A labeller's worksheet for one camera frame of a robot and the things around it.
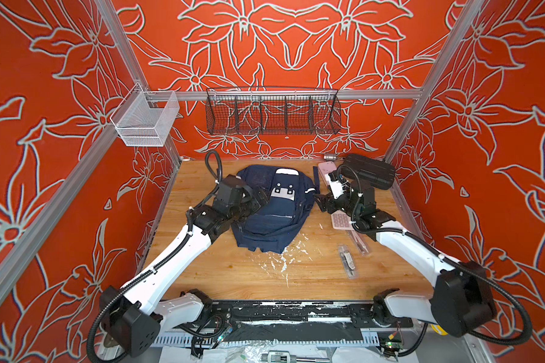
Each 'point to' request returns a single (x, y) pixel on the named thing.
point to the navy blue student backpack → (273, 227)
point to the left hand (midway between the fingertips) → (265, 196)
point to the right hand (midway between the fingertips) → (319, 189)
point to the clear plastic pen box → (348, 261)
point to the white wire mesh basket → (138, 125)
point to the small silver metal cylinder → (330, 157)
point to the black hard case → (377, 173)
